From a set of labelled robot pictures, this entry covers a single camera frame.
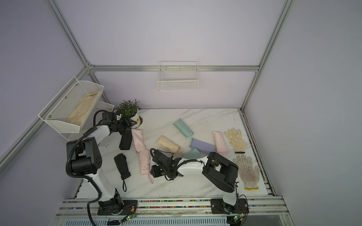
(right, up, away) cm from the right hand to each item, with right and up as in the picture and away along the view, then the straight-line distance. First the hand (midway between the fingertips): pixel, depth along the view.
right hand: (154, 172), depth 84 cm
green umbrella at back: (+15, +29, +23) cm, 40 cm away
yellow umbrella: (+6, +16, +12) cm, 21 cm away
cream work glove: (+56, +17, +17) cm, 61 cm away
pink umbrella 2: (+43, +15, +12) cm, 47 cm away
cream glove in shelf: (-40, +41, -2) cm, 58 cm away
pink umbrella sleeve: (-12, +16, +11) cm, 23 cm away
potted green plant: (-20, +39, +10) cm, 45 cm away
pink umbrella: (-7, +4, +4) cm, 9 cm away
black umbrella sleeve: (-23, +17, +14) cm, 32 cm away
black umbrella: (-23, +5, +6) cm, 24 cm away
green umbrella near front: (+25, +9, +10) cm, 28 cm away
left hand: (-17, +28, +13) cm, 35 cm away
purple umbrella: (+31, +13, +13) cm, 36 cm away
